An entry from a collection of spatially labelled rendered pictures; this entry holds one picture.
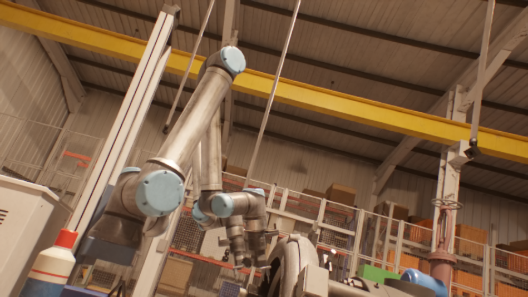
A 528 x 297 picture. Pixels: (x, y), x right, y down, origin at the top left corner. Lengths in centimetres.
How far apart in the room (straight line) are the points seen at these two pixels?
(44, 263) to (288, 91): 937
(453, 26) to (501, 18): 87
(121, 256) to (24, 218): 34
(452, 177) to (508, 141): 149
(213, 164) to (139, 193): 43
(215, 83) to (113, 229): 64
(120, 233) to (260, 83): 878
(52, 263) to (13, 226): 74
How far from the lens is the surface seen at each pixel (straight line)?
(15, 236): 160
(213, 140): 169
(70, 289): 107
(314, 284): 148
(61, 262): 89
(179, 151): 144
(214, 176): 168
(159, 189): 136
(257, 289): 201
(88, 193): 169
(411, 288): 201
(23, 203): 161
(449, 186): 1060
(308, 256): 167
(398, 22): 1097
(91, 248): 150
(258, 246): 165
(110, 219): 153
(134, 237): 154
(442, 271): 623
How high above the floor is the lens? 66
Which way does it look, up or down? 20 degrees up
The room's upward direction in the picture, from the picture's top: 16 degrees clockwise
